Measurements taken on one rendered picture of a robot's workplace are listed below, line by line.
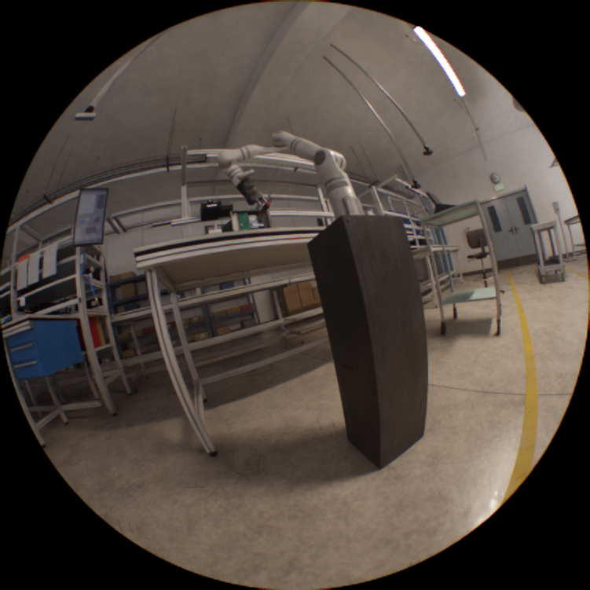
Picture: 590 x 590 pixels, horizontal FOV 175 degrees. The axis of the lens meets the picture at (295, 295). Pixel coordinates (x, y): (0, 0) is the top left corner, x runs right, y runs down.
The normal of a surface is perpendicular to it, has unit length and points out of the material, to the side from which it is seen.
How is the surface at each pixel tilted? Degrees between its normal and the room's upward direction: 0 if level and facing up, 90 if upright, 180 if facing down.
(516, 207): 90
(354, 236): 90
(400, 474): 0
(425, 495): 0
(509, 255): 90
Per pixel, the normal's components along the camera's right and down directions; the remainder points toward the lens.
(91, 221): 0.81, 0.01
